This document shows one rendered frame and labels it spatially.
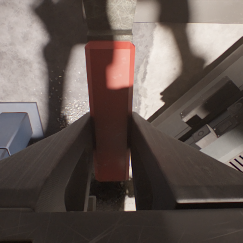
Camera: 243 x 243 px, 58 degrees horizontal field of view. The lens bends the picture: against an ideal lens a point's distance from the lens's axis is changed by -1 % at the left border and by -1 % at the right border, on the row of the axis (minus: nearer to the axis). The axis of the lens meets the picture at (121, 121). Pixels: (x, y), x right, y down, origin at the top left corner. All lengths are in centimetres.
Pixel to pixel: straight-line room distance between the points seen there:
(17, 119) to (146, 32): 42
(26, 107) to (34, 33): 22
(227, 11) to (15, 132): 60
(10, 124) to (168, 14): 50
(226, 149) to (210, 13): 32
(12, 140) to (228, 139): 50
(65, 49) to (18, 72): 15
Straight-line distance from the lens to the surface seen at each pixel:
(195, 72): 66
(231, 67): 60
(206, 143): 48
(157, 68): 63
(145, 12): 57
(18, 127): 66
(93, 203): 56
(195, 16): 60
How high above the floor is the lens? 57
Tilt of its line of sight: 54 degrees down
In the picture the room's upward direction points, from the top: 177 degrees clockwise
